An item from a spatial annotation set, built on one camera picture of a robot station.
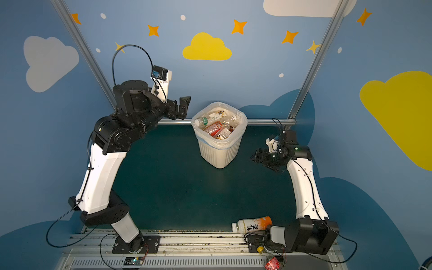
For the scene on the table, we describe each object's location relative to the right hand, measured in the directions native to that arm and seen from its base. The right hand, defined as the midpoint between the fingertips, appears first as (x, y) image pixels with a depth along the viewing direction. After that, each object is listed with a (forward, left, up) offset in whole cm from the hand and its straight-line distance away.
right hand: (260, 159), depth 78 cm
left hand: (+3, +33, +33) cm, 47 cm away
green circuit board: (-41, +54, -22) cm, 72 cm away
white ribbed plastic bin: (+7, +20, -11) cm, 24 cm away
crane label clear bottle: (+26, +20, +5) cm, 33 cm away
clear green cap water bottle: (+22, +16, +2) cm, 28 cm away
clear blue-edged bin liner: (+8, +27, +4) cm, 28 cm away
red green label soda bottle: (+15, +23, +3) cm, 28 cm away
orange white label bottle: (-25, +5, -17) cm, 30 cm away
